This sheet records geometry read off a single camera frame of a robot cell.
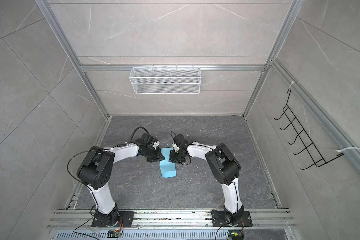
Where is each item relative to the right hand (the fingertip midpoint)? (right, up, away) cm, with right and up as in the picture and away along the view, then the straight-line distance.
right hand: (170, 160), depth 95 cm
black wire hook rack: (+64, +16, -28) cm, 71 cm away
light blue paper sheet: (-1, -4, -6) cm, 7 cm away
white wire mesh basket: (-4, +54, +6) cm, 54 cm away
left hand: (-4, +3, -1) cm, 5 cm away
